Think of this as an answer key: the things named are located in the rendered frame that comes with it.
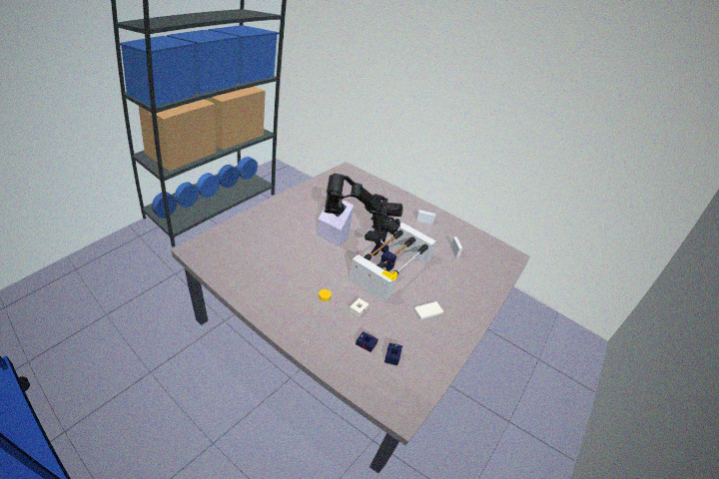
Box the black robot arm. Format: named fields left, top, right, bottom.
left=324, top=174, right=403, bottom=235

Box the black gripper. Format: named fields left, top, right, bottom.
left=364, top=216, right=387, bottom=247

